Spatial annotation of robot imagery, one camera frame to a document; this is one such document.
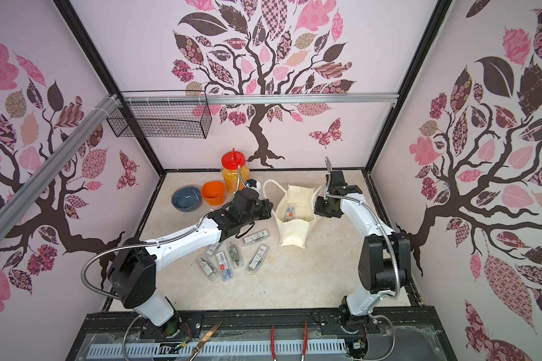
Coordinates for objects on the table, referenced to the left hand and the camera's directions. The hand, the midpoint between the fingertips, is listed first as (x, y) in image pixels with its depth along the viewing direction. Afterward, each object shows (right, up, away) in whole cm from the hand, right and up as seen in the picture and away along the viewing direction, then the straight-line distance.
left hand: (273, 208), depth 83 cm
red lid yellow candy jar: (-20, +15, +19) cm, 31 cm away
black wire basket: (-49, +40, +12) cm, 64 cm away
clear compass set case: (-6, -21, +4) cm, 22 cm away
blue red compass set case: (-19, -24, +2) cm, 30 cm away
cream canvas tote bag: (+9, -3, +16) cm, 19 cm away
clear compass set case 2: (-7, -13, +9) cm, 18 cm away
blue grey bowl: (-42, +3, +23) cm, 48 cm away
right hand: (+20, -1, +7) cm, 21 cm away
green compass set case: (-15, -21, +6) cm, 27 cm away
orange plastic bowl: (-30, +6, +23) cm, 38 cm away
